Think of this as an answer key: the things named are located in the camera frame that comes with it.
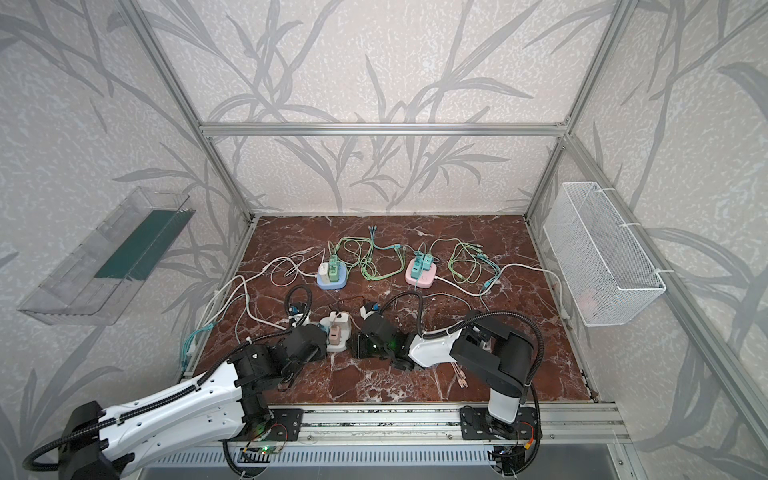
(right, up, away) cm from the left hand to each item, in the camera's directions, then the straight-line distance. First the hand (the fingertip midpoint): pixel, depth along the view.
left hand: (331, 329), depth 80 cm
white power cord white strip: (-33, +11, +19) cm, 40 cm away
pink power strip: (+26, +14, +19) cm, 35 cm away
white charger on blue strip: (-6, +14, +13) cm, 20 cm away
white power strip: (+3, +2, +3) cm, 5 cm away
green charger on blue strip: (-3, +15, +15) cm, 21 cm away
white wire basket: (+62, +18, -19) cm, 67 cm away
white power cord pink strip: (+55, +13, +24) cm, 61 cm away
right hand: (+4, -3, +5) cm, 7 cm away
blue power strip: (-3, +9, +18) cm, 21 cm away
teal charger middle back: (+25, +18, +17) cm, 35 cm away
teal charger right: (+28, +18, +18) cm, 38 cm away
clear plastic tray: (-44, +22, -12) cm, 51 cm away
